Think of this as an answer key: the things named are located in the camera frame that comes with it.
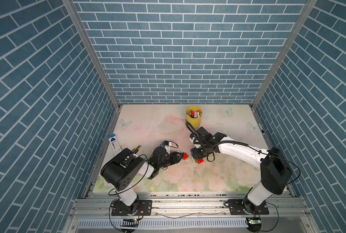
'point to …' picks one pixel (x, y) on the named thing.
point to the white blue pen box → (114, 143)
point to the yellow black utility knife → (135, 150)
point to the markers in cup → (194, 114)
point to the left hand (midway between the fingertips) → (184, 157)
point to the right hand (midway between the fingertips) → (195, 155)
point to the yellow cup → (196, 122)
